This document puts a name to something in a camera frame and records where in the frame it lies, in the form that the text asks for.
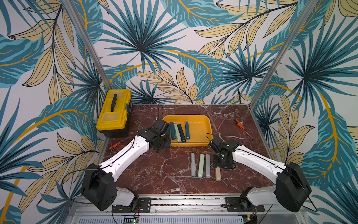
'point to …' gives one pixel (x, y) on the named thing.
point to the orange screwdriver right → (241, 126)
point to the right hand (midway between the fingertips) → (218, 165)
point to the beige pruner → (217, 173)
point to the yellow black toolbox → (114, 113)
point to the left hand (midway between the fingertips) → (167, 145)
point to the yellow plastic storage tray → (189, 130)
